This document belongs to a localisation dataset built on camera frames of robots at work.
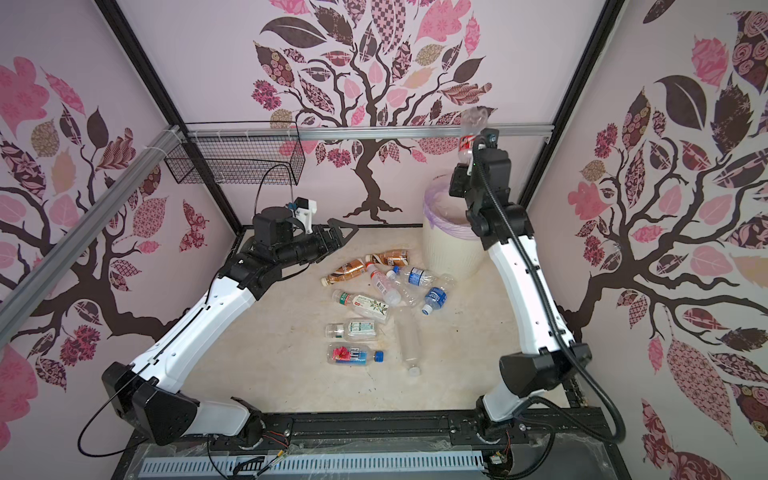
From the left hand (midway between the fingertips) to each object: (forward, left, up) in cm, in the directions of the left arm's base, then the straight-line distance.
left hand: (350, 239), depth 71 cm
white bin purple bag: (+10, -28, -13) cm, 33 cm away
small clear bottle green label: (-11, +1, -28) cm, 30 cm away
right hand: (+12, -29, +14) cm, 34 cm away
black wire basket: (+38, +33, -1) cm, 51 cm away
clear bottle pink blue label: (-18, +3, -29) cm, 34 cm away
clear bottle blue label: (0, -24, -28) cm, 37 cm away
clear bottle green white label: (-2, -3, -29) cm, 29 cm away
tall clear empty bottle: (-8, -16, -34) cm, 39 cm away
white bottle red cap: (+5, -8, -29) cm, 30 cm away
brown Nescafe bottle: (+18, -9, -30) cm, 36 cm away
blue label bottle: (+10, -18, -30) cm, 37 cm away
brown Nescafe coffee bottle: (+12, +4, -29) cm, 32 cm away
